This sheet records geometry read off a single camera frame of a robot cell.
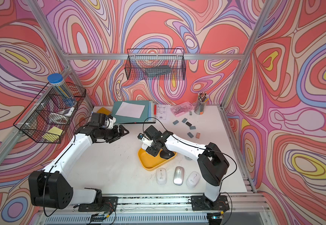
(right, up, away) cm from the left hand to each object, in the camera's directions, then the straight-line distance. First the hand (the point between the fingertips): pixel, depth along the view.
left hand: (125, 133), depth 82 cm
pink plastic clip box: (+36, +17, +36) cm, 54 cm away
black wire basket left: (-40, +8, -15) cm, 44 cm away
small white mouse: (+21, -24, -1) cm, 32 cm away
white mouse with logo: (+40, -26, -2) cm, 48 cm away
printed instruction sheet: (+21, +14, +34) cm, 42 cm away
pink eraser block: (+48, -4, +20) cm, 52 cm away
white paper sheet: (-9, +17, +35) cm, 40 cm away
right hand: (+17, -11, +4) cm, 20 cm away
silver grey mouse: (+31, -27, 0) cm, 41 cm away
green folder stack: (+10, +12, +30) cm, 34 cm away
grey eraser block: (+32, +6, +27) cm, 42 cm away
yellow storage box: (+14, -18, +3) cm, 22 cm away
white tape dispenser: (-30, +10, -11) cm, 33 cm away
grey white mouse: (+38, -16, +7) cm, 42 cm away
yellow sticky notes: (-28, +2, -18) cm, 34 cm away
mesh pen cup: (+52, +20, +26) cm, 61 cm away
